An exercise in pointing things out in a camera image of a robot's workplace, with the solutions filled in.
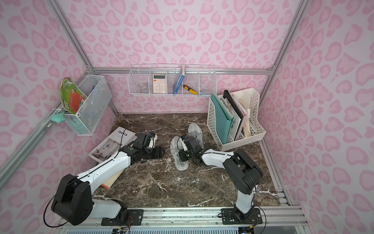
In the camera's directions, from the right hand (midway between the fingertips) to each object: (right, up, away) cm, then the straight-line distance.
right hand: (180, 153), depth 92 cm
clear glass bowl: (-24, +41, +3) cm, 48 cm away
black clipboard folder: (+29, +36, -3) cm, 46 cm away
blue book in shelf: (0, +43, -4) cm, 43 cm away
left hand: (-11, +3, -5) cm, 12 cm away
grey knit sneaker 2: (-3, +4, +4) cm, 6 cm away
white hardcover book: (-43, +8, +9) cm, 44 cm away
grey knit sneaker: (+9, +14, +13) cm, 21 cm away
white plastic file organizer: (+44, +34, +1) cm, 55 cm away
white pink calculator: (-14, +44, +3) cm, 46 cm away
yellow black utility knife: (+9, +40, +6) cm, 41 cm away
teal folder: (+24, +22, -15) cm, 36 cm away
